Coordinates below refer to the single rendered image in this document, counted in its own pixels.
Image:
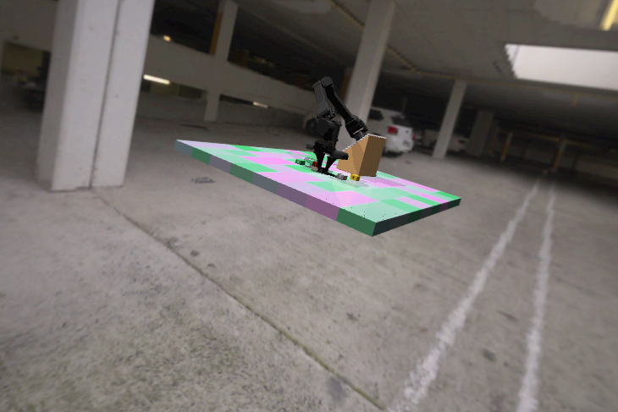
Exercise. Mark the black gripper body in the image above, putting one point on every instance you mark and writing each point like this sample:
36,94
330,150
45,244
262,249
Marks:
335,154

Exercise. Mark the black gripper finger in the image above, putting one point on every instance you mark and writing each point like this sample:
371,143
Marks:
320,157
330,161

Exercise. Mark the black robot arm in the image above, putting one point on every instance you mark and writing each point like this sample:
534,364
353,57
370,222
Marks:
324,90

